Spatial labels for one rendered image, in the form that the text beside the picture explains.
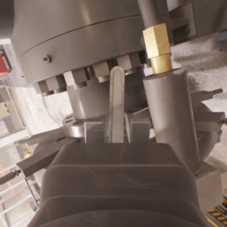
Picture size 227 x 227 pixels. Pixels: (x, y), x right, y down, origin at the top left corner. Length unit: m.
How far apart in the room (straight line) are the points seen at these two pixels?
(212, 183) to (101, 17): 0.42
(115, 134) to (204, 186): 0.24
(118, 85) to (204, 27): 0.69
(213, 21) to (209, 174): 0.60
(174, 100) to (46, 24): 0.35
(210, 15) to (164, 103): 0.58
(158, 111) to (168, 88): 0.04
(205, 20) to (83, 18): 0.52
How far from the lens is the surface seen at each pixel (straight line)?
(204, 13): 0.83
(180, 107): 0.29
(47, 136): 0.79
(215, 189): 0.39
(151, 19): 0.31
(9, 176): 0.57
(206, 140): 0.52
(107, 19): 0.45
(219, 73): 1.09
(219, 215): 1.20
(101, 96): 0.56
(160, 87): 0.28
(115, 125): 0.17
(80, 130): 0.56
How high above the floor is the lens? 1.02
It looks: 35 degrees down
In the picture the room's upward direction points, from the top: 116 degrees counter-clockwise
